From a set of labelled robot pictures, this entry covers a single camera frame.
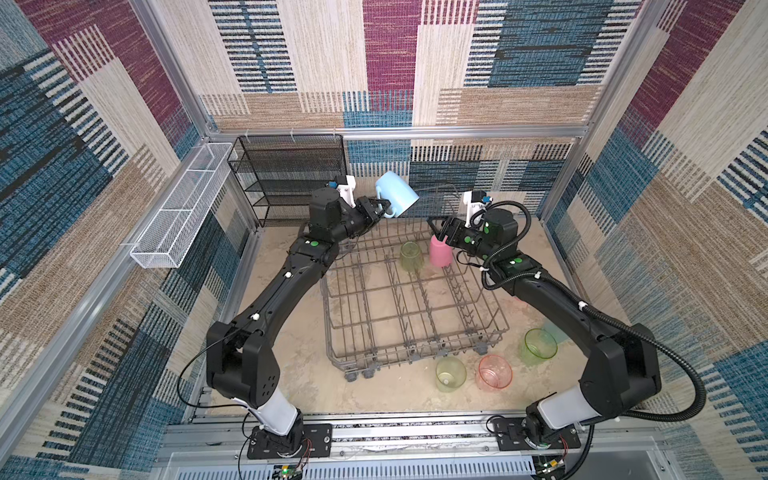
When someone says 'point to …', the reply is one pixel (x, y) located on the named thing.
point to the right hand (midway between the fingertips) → (433, 224)
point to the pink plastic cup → (441, 254)
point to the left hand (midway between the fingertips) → (393, 198)
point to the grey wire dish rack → (397, 293)
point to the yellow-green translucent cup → (450, 374)
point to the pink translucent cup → (494, 373)
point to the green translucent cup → (410, 256)
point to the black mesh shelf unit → (280, 172)
